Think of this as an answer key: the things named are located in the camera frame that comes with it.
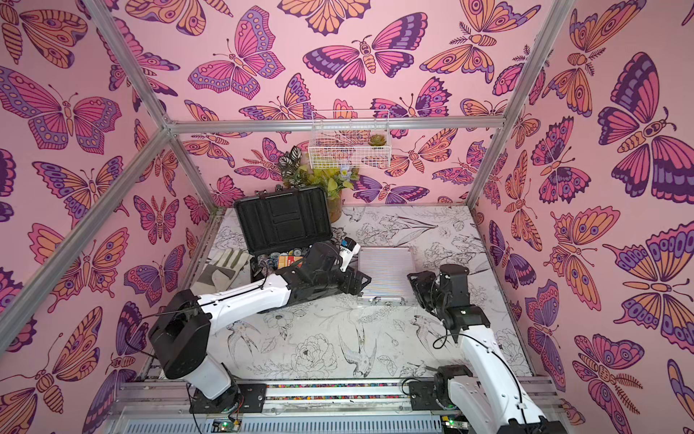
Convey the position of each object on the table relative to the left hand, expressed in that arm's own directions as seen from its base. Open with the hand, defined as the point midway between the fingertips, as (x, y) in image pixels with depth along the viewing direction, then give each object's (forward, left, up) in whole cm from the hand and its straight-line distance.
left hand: (366, 275), depth 81 cm
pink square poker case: (+11, -9, -14) cm, 20 cm away
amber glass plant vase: (+38, +12, -9) cm, 41 cm away
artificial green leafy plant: (+39, +26, +7) cm, 47 cm away
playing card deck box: (+11, +27, -8) cm, 30 cm away
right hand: (0, -14, 0) cm, 14 cm away
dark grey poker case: (+23, +34, -4) cm, 41 cm away
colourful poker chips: (+12, +33, -10) cm, 37 cm away
